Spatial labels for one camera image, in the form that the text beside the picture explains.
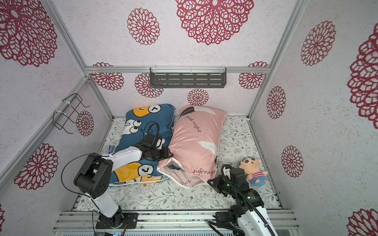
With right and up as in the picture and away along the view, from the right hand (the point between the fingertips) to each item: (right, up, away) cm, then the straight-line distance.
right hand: (207, 181), depth 76 cm
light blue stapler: (-62, +14, +24) cm, 68 cm away
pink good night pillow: (-6, +18, +11) cm, 22 cm away
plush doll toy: (+27, +5, +9) cm, 29 cm away
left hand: (-21, +10, +16) cm, 29 cm away
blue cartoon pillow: (-42, +30, +31) cm, 60 cm away
